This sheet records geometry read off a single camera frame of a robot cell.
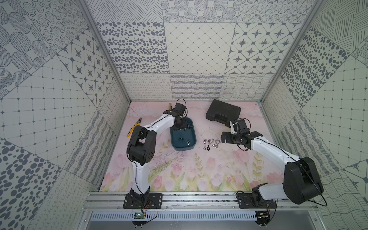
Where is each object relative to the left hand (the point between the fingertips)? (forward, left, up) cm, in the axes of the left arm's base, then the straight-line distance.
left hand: (183, 123), depth 97 cm
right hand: (-11, -30, 0) cm, 32 cm away
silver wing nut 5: (-15, -15, -7) cm, 22 cm away
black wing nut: (-14, -17, -8) cm, 23 cm away
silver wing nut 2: (-8, -21, -8) cm, 24 cm away
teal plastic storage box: (-7, -2, -8) cm, 11 cm away
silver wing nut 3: (-10, -14, -7) cm, 19 cm away
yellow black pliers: (+3, +36, -6) cm, 37 cm away
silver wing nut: (-8, -23, -8) cm, 26 cm away
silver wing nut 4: (-9, -17, -7) cm, 21 cm away
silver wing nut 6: (-12, -21, -8) cm, 25 cm away
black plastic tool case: (+13, -29, -3) cm, 32 cm away
